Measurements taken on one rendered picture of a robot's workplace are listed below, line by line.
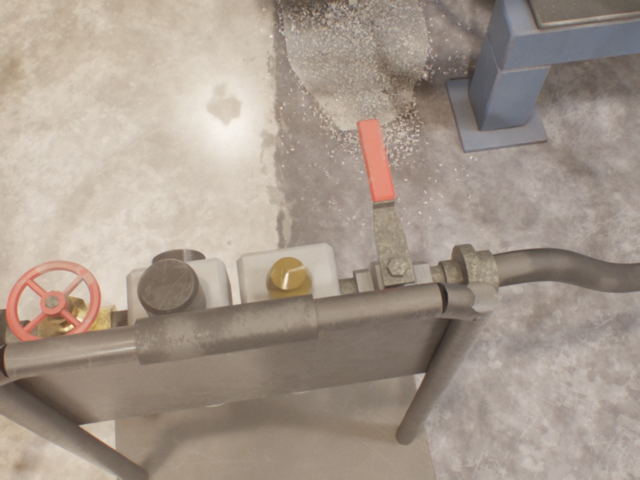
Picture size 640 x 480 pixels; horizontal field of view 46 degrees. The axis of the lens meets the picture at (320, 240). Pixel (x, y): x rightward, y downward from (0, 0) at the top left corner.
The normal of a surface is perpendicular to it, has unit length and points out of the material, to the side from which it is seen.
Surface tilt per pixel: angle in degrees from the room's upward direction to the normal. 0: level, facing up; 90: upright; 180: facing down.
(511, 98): 90
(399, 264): 0
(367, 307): 15
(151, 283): 0
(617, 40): 90
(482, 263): 9
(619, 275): 45
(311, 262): 0
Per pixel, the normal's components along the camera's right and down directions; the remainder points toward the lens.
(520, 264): -0.03, -0.16
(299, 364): 0.15, 0.90
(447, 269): -0.03, -0.56
